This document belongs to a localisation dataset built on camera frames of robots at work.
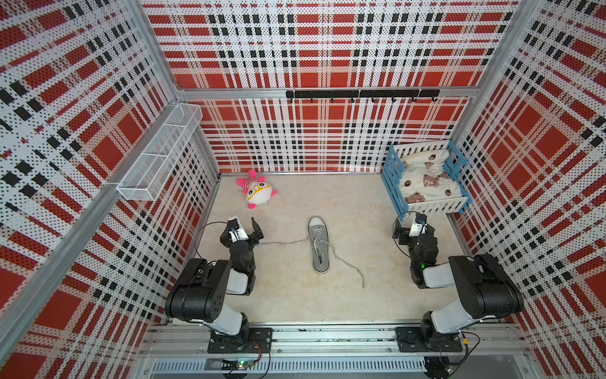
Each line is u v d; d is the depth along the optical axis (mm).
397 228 841
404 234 821
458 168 1023
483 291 451
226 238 787
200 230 1023
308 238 976
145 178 907
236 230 737
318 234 949
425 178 1045
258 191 1047
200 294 447
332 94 883
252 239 806
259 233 840
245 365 690
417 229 789
